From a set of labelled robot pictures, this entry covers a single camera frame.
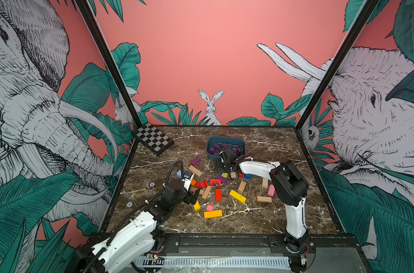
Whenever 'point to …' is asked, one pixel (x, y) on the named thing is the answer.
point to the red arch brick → (212, 181)
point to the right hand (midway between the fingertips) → (217, 164)
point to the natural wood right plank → (264, 199)
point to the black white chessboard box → (154, 139)
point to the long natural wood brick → (194, 170)
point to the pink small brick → (210, 207)
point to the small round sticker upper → (152, 184)
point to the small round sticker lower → (129, 204)
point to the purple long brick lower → (224, 180)
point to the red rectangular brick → (219, 194)
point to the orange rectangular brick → (193, 182)
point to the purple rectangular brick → (195, 161)
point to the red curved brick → (201, 185)
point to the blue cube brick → (248, 176)
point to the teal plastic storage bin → (215, 144)
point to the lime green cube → (224, 174)
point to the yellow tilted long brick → (237, 196)
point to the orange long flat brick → (212, 214)
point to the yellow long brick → (197, 206)
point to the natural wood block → (241, 186)
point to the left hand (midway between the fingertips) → (192, 182)
